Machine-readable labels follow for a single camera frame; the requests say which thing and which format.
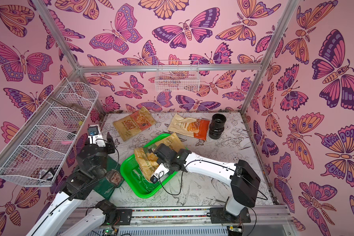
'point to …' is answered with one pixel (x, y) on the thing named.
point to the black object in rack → (52, 172)
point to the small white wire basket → (179, 75)
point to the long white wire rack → (36, 158)
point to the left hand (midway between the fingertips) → (105, 132)
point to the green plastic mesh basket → (132, 172)
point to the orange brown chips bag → (131, 125)
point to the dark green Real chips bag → (106, 187)
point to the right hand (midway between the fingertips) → (160, 159)
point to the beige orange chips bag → (198, 128)
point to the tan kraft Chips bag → (147, 161)
